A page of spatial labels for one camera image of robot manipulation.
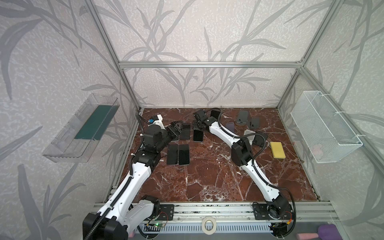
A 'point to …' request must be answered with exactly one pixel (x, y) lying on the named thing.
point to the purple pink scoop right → (325, 232)
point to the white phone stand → (250, 138)
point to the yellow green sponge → (277, 150)
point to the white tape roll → (206, 232)
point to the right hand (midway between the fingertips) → (196, 121)
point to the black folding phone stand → (259, 140)
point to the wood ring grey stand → (242, 118)
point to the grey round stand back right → (231, 126)
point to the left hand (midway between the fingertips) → (182, 120)
